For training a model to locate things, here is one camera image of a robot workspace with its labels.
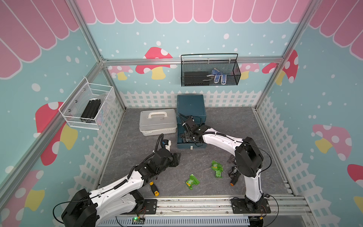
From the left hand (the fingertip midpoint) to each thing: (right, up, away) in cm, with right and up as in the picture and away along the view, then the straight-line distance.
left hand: (177, 156), depth 82 cm
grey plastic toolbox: (-14, +21, +15) cm, 29 cm away
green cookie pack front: (+9, -14, -1) cm, 17 cm away
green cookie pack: (+25, -8, +4) cm, 26 cm away
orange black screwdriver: (+33, -13, -1) cm, 36 cm away
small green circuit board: (-21, -31, -9) cm, 38 cm away
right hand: (+7, +13, +11) cm, 19 cm away
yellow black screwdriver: (-13, -17, -3) cm, 22 cm away
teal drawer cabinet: (+10, +31, +10) cm, 34 cm away
